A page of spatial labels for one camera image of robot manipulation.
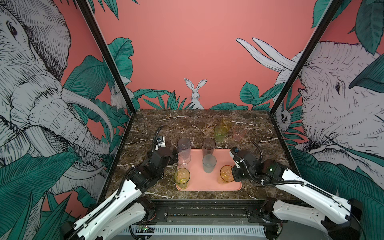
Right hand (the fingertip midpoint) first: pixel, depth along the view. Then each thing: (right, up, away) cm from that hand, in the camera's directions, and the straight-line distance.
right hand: (229, 169), depth 74 cm
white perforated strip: (-16, -28, -3) cm, 33 cm away
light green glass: (-25, -7, +10) cm, 28 cm away
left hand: (-32, +11, +1) cm, 34 cm away
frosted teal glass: (-9, 0, +14) cm, 17 cm away
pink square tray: (-14, -10, +12) cm, 21 cm away
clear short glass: (-24, +2, +12) cm, 27 cm away
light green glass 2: (0, +17, +33) cm, 37 cm away
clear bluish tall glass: (-25, +9, +28) cm, 39 cm away
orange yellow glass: (+7, +24, +43) cm, 50 cm away
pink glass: (+13, +17, +30) cm, 37 cm away
